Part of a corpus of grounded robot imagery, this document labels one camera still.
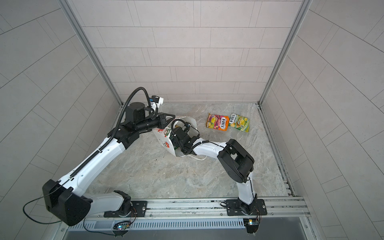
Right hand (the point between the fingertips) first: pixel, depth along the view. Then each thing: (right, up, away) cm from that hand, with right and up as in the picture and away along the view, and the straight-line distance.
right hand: (174, 140), depth 90 cm
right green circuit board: (+39, -35, -21) cm, 57 cm away
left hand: (+5, +15, -21) cm, 27 cm away
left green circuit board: (-18, -34, -26) cm, 46 cm away
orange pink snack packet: (+28, +10, +12) cm, 32 cm away
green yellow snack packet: (+43, +10, +11) cm, 46 cm away
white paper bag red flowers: (-3, +6, -14) cm, 15 cm away
